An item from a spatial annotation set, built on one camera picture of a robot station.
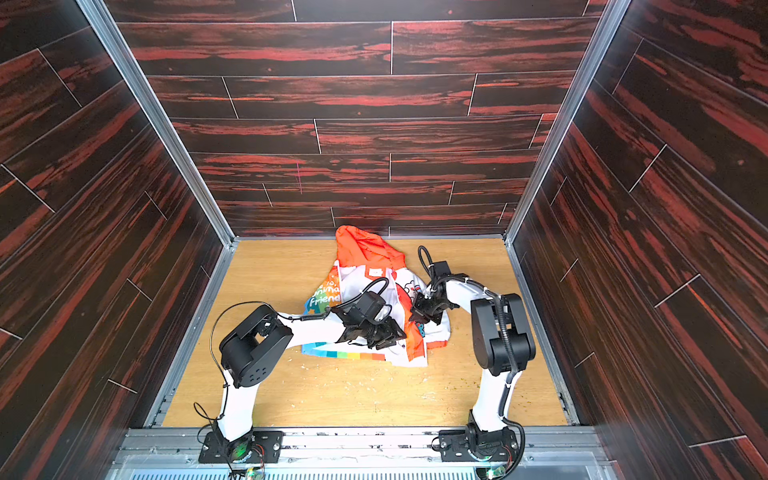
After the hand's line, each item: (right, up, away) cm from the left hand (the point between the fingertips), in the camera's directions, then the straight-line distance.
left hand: (406, 339), depth 90 cm
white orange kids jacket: (-13, +23, +19) cm, 33 cm away
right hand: (+4, +6, +7) cm, 10 cm away
